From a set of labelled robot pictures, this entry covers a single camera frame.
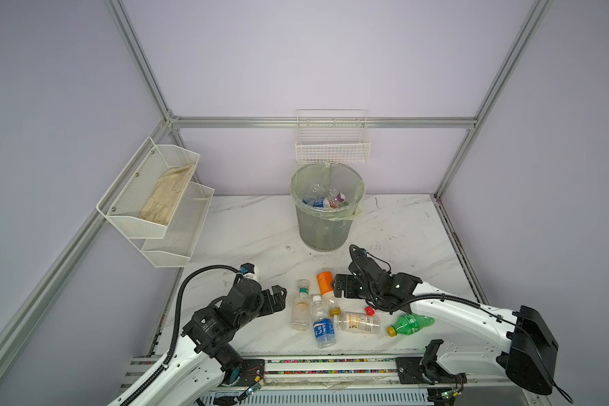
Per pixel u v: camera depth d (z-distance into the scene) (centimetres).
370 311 84
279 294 66
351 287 70
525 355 39
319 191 96
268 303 65
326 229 92
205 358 48
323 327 76
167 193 80
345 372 75
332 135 95
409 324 78
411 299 52
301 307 86
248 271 66
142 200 77
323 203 91
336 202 89
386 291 58
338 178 96
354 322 78
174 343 47
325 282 87
